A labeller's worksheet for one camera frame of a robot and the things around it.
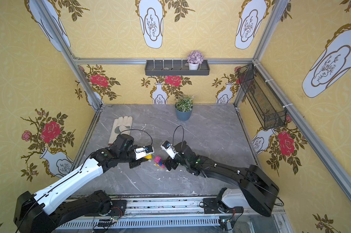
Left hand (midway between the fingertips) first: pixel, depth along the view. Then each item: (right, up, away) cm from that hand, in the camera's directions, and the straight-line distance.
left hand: (147, 154), depth 79 cm
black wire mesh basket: (+72, +21, +7) cm, 75 cm away
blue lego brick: (+7, -6, +5) cm, 10 cm away
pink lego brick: (+5, -4, +4) cm, 7 cm away
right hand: (+11, -1, +1) cm, 11 cm away
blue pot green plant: (+21, +27, +22) cm, 41 cm away
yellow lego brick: (+2, 0, -3) cm, 4 cm away
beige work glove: (-24, +15, +27) cm, 39 cm away
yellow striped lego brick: (+5, -8, +7) cm, 12 cm away
